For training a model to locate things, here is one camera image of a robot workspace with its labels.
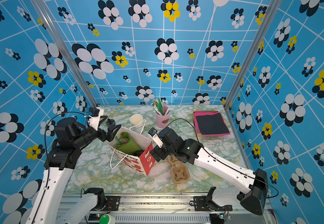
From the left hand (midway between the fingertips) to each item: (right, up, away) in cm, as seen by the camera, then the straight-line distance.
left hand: (112, 120), depth 65 cm
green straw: (-1, -13, +12) cm, 18 cm away
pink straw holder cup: (+23, -1, +34) cm, 41 cm away
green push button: (-1, -45, -2) cm, 45 cm away
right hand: (+21, -13, +7) cm, 26 cm away
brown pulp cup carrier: (+33, -31, +17) cm, 49 cm away
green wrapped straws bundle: (+20, +9, +26) cm, 34 cm away
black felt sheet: (+60, -4, +38) cm, 71 cm away
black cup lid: (+9, -19, +13) cm, 25 cm away
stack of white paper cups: (+6, -2, +24) cm, 25 cm away
